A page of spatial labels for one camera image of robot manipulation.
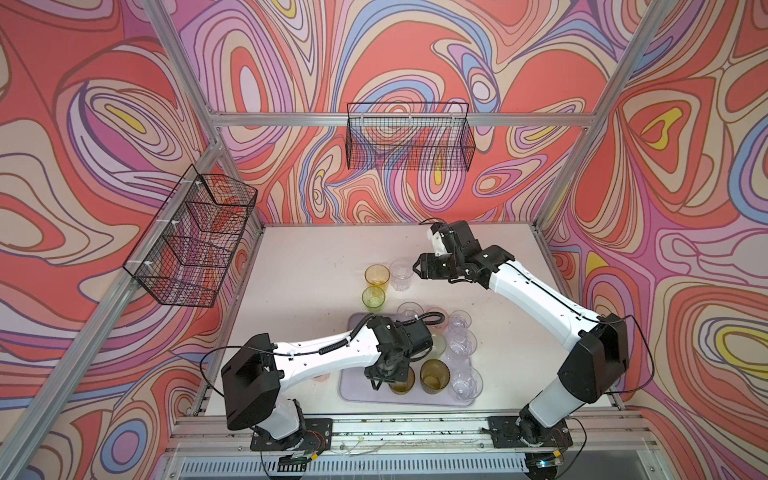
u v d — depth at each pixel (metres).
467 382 0.80
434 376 0.81
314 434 0.73
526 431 0.66
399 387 0.80
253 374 0.45
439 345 0.84
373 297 0.96
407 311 0.89
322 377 0.78
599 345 0.43
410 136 0.96
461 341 0.84
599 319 0.45
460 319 0.91
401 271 1.01
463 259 0.61
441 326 0.80
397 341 0.56
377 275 0.97
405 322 0.61
